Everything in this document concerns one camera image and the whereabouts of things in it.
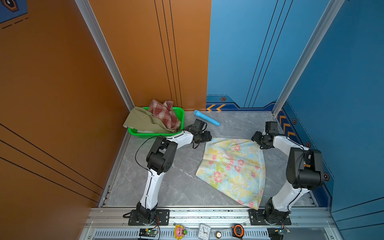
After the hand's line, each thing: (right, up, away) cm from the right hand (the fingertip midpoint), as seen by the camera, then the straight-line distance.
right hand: (254, 138), depth 98 cm
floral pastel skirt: (-15, -16, -10) cm, 24 cm away
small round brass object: (-29, -40, -32) cm, 59 cm away
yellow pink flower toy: (-46, -39, -32) cm, 68 cm away
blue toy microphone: (-39, +19, +17) cm, 47 cm away
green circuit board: (-61, -42, -27) cm, 79 cm away
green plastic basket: (-52, +19, +15) cm, 57 cm away
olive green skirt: (-77, +12, +3) cm, 78 cm away
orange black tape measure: (-20, -39, -31) cm, 54 cm away
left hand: (-30, +1, +4) cm, 30 cm away
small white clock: (-35, -40, -30) cm, 61 cm away
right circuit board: (-1, -42, -29) cm, 51 cm away
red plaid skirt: (-61, +19, +4) cm, 64 cm away
